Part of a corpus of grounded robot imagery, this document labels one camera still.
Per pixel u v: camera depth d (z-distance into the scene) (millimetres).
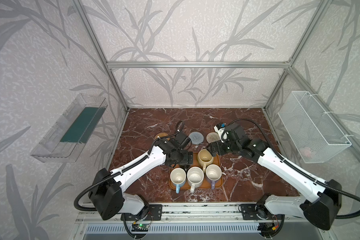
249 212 735
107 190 397
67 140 632
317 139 628
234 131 560
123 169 437
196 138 1019
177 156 595
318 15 735
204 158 908
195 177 844
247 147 538
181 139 623
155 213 735
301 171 437
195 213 753
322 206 376
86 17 741
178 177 840
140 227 716
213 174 858
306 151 730
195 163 894
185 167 806
